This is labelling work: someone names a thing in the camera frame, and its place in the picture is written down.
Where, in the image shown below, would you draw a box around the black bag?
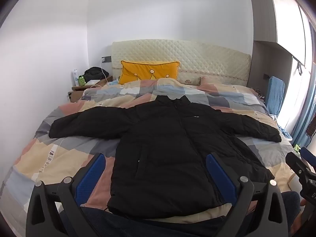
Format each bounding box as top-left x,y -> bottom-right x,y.
83,67 -> 109,82

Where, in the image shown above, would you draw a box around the person's dark pants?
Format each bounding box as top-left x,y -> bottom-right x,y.
59,192 -> 300,237

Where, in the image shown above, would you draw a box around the pastel checked quilt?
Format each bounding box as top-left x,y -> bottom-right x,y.
0,78 -> 300,228

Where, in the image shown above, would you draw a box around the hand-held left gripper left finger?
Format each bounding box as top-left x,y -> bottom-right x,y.
26,153 -> 106,237

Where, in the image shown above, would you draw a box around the cream quilted headboard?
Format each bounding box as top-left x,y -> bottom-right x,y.
111,39 -> 252,87

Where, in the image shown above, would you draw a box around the wooden nightstand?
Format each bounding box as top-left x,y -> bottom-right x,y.
68,75 -> 114,103

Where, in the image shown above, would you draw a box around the black puffer jacket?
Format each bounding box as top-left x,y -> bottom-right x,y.
49,95 -> 282,220

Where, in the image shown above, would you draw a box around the white charging cable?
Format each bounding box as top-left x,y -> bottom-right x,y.
91,59 -> 108,88

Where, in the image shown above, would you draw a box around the person's right hand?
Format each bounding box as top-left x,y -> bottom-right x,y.
289,199 -> 309,237

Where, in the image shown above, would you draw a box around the teal cloth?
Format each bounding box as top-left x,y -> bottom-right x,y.
278,125 -> 293,139

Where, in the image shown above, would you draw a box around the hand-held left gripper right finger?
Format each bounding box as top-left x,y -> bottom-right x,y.
206,152 -> 289,237

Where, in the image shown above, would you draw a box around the blue curtain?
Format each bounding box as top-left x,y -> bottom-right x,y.
291,64 -> 316,151

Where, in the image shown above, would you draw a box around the beige flower pillow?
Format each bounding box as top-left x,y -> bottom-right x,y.
178,75 -> 201,86

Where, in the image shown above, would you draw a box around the grey white wardrobe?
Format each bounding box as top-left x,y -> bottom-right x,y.
247,0 -> 313,89

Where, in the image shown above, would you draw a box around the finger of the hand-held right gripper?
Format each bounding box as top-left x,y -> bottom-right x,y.
285,151 -> 313,181
299,147 -> 316,169

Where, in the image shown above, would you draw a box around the yellow cushion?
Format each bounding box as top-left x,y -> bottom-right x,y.
118,60 -> 181,85

